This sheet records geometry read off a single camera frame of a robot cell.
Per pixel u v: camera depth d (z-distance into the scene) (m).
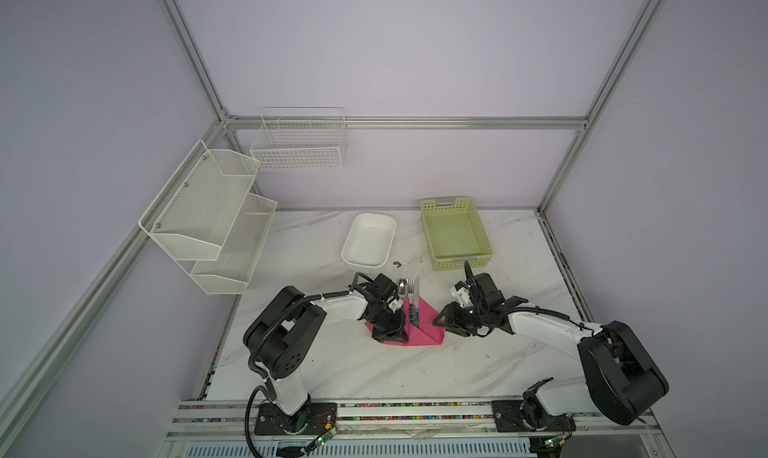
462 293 0.84
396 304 0.88
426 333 0.86
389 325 0.79
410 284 0.98
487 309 0.69
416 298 0.96
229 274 0.76
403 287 0.96
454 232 1.14
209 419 0.75
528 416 0.66
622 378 0.43
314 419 0.73
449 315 0.79
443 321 0.80
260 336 0.48
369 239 1.11
